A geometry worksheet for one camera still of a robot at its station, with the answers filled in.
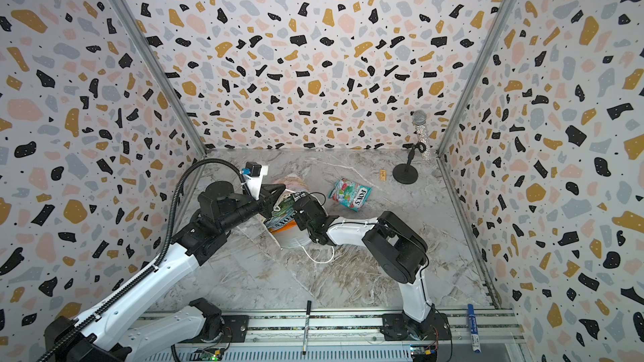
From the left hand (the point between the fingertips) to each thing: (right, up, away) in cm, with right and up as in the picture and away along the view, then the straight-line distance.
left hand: (283, 182), depth 69 cm
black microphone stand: (+46, +2, +44) cm, 64 cm away
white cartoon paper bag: (+1, -19, +16) cm, 25 cm away
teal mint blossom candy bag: (+20, -6, +34) cm, 40 cm away
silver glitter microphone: (+44, +22, +19) cm, 52 cm away
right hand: (+1, -8, +23) cm, 24 cm away
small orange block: (+36, +2, +44) cm, 56 cm away
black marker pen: (+6, -43, +5) cm, 44 cm away
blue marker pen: (+55, -44, +4) cm, 71 cm away
